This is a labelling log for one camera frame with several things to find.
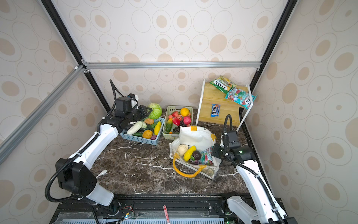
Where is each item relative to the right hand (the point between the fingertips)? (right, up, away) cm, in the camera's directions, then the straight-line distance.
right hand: (214, 150), depth 77 cm
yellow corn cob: (-36, +11, +25) cm, 46 cm away
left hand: (-34, +24, +1) cm, 41 cm away
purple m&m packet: (-10, -9, +8) cm, 16 cm away
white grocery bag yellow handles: (-5, +5, +11) cm, 13 cm away
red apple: (-22, +17, +28) cm, 40 cm away
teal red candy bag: (+15, +30, +1) cm, 33 cm away
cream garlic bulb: (-18, -2, +13) cm, 22 cm away
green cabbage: (-33, +22, +3) cm, 39 cm away
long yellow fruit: (-13, -4, +11) cm, 18 cm away
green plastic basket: (-28, +26, +39) cm, 54 cm away
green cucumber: (-49, +7, +21) cm, 54 cm away
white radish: (-50, +12, +19) cm, 55 cm away
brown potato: (-43, +16, +26) cm, 53 cm away
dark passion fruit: (-9, -5, +8) cm, 13 cm away
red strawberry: (-24, +22, +36) cm, 49 cm away
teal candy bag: (-3, -6, +6) cm, 9 cm away
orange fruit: (-16, +24, +32) cm, 43 cm away
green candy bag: (+6, +38, +6) cm, 39 cm away
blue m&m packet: (+5, +24, +20) cm, 32 cm away
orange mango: (-41, +8, +17) cm, 45 cm away
